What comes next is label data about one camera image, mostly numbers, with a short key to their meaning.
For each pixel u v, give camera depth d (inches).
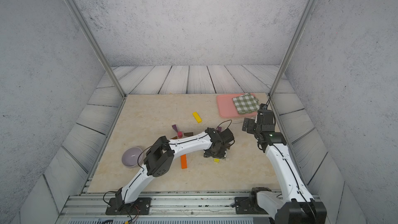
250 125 28.2
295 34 34.7
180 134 38.5
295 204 15.1
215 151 29.6
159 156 22.6
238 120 41.7
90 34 34.4
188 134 38.1
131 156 34.5
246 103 45.1
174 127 39.9
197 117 42.3
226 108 44.2
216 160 34.1
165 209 28.7
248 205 28.6
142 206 28.6
